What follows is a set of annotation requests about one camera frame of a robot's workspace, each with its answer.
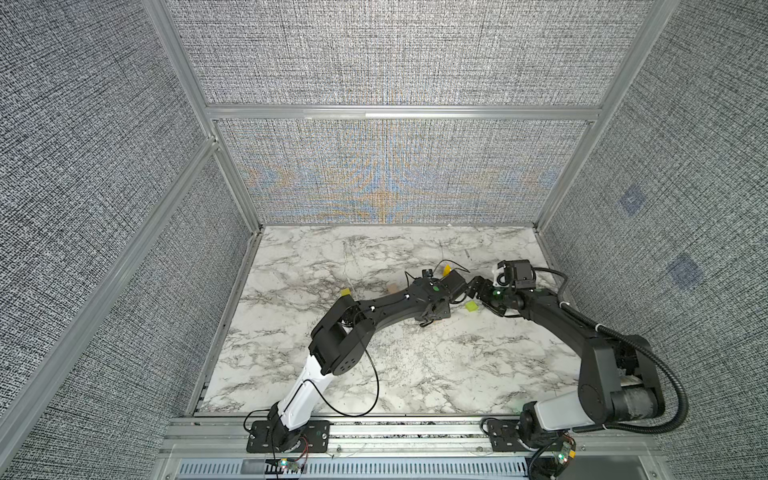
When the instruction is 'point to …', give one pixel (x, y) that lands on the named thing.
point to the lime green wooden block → (471, 306)
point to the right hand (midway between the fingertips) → (472, 292)
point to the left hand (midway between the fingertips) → (438, 313)
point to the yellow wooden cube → (345, 292)
